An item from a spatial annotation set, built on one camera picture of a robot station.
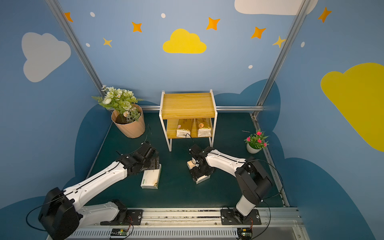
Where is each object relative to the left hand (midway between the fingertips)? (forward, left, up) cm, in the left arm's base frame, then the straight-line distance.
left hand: (152, 160), depth 84 cm
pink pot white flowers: (+27, +20, +7) cm, 34 cm away
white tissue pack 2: (-3, -23, +3) cm, 23 cm away
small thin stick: (+31, -62, -10) cm, 70 cm away
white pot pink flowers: (+13, -61, +2) cm, 63 cm away
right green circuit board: (-32, -50, -12) cm, 61 cm away
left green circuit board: (-33, +12, -11) cm, 37 cm away
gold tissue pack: (+14, -17, +13) cm, 26 cm away
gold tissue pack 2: (+14, -29, +14) cm, 35 cm away
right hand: (-4, -29, -8) cm, 30 cm away
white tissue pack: (-9, +1, -6) cm, 10 cm away
